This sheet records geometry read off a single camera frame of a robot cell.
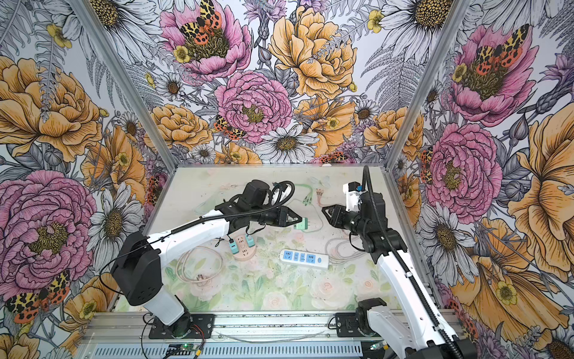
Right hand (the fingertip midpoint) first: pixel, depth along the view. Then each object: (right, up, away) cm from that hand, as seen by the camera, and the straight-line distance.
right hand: (324, 214), depth 75 cm
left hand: (-9, -4, +2) cm, 10 cm away
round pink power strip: (-29, -16, +12) cm, 35 cm away
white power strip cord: (+5, -18, +16) cm, 24 cm away
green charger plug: (-7, -4, +2) cm, 8 cm away
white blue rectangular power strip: (-4, -19, +12) cm, 22 cm away
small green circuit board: (-42, -41, -5) cm, 59 cm away
